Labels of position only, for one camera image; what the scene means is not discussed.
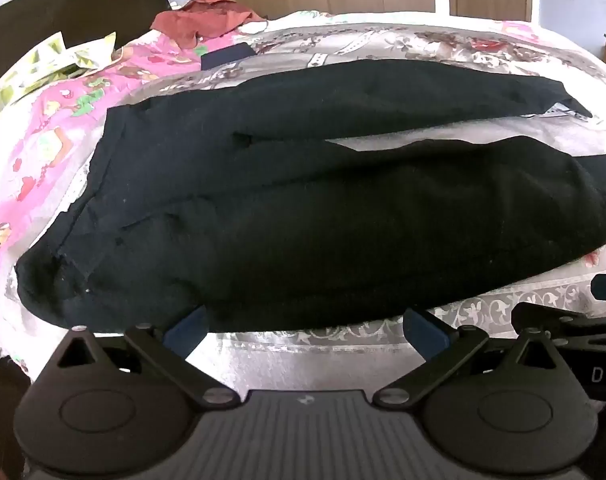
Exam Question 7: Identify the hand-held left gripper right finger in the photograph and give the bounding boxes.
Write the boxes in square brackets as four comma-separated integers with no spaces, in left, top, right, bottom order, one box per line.
[373,307,566,408]

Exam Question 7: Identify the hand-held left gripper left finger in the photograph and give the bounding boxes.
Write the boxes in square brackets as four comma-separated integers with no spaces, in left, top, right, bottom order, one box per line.
[50,303,241,412]

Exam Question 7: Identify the black pants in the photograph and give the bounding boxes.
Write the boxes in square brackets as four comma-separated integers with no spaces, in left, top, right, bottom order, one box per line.
[15,58,606,333]

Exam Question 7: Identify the pink printed blanket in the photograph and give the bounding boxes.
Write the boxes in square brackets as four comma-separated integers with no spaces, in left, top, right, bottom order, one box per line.
[0,27,264,368]

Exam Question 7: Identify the navy blue cloth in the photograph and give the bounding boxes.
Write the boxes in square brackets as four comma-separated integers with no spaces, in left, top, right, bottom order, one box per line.
[201,42,256,71]

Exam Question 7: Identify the grey floral bedspread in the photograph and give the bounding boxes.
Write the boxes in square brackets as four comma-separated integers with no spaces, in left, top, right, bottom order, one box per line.
[83,10,606,401]

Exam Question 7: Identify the yellow green patterned pillow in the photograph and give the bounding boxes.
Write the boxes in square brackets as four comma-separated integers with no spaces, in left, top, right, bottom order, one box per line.
[0,31,118,116]

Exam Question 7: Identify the red cloth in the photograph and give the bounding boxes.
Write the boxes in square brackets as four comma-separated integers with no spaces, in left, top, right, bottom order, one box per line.
[150,0,270,50]

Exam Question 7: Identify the dark headboard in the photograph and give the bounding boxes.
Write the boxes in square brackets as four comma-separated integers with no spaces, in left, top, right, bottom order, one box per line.
[0,0,171,96]

